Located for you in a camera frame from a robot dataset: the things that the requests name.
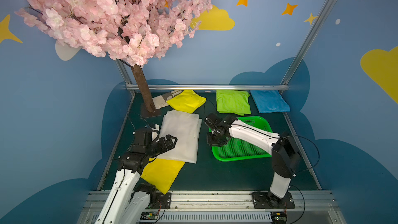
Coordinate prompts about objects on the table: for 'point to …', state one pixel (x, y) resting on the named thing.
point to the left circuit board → (148, 216)
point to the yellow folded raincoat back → (188, 100)
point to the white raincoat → (186, 128)
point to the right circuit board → (279, 217)
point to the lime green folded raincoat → (233, 101)
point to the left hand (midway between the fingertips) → (171, 139)
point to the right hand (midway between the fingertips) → (211, 143)
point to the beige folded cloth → (160, 101)
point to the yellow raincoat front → (162, 172)
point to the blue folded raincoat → (270, 101)
